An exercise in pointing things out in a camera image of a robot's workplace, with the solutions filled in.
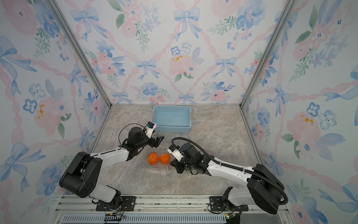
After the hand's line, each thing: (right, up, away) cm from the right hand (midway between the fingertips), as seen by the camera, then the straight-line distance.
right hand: (166, 158), depth 81 cm
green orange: (+12, -3, -9) cm, 15 cm away
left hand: (-5, +13, +9) cm, 17 cm away
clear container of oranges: (-5, -6, +5) cm, 10 cm away
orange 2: (-1, -2, +4) cm, 5 cm away
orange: (-9, -1, +4) cm, 10 cm away
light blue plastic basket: (+1, +23, +31) cm, 39 cm away
